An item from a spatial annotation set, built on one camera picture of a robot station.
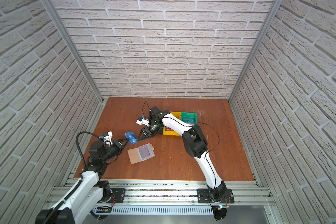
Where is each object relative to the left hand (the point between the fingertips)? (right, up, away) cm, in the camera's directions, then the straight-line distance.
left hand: (131, 137), depth 81 cm
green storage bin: (+36, +13, +23) cm, 45 cm away
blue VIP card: (0, -1, +3) cm, 3 cm away
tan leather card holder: (+4, -12, +8) cm, 15 cm away
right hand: (+7, -2, +3) cm, 8 cm away
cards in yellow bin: (+22, +6, -13) cm, 26 cm away
